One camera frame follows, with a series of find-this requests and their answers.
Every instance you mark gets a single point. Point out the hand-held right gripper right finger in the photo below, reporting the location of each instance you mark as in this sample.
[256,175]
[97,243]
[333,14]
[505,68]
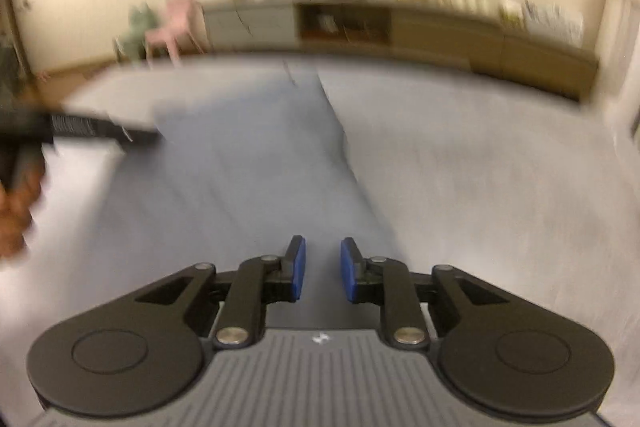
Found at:
[348,269]

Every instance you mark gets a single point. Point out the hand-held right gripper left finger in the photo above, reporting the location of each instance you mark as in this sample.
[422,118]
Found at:
[299,267]

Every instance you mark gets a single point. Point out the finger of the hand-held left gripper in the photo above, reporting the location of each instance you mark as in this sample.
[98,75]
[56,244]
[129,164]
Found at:
[132,134]

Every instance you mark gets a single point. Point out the grey pants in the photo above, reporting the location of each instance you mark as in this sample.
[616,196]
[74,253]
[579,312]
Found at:
[240,187]

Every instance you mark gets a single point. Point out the person's left hand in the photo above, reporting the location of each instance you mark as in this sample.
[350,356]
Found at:
[17,217]

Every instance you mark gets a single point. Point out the green plastic chair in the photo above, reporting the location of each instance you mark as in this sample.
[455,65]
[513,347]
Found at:
[136,29]

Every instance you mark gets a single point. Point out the pink plastic chair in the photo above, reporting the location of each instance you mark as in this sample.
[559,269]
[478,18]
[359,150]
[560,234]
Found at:
[175,22]

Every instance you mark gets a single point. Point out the long television cabinet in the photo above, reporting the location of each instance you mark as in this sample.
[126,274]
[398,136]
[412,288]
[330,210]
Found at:
[440,37]

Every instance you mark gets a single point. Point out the yellow green glass dish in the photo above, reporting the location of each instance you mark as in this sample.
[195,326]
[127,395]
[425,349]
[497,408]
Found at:
[511,9]

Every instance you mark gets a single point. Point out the box of small items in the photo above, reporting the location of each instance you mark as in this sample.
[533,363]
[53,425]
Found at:
[552,21]

